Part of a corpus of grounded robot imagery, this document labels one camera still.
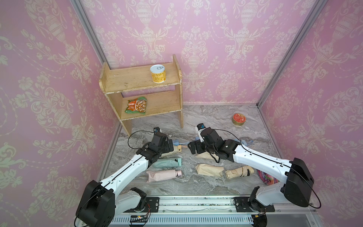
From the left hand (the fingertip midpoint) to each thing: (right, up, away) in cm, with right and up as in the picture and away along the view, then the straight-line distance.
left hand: (166, 144), depth 86 cm
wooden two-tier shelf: (-24, +38, +30) cm, 54 cm away
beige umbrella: (+45, -15, -5) cm, 47 cm away
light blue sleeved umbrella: (+6, 0, +7) cm, 9 cm away
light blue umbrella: (+51, 0, +9) cm, 52 cm away
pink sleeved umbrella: (-6, -16, -7) cm, 19 cm away
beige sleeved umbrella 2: (+25, -14, -3) cm, 29 cm away
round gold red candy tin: (+52, +15, +21) cm, 58 cm away
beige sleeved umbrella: (+6, -3, +4) cm, 8 cm away
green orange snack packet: (-20, +24, +4) cm, 31 cm away
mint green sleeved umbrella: (0, -11, -1) cm, 11 cm away
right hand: (+17, +2, -6) cm, 18 cm away
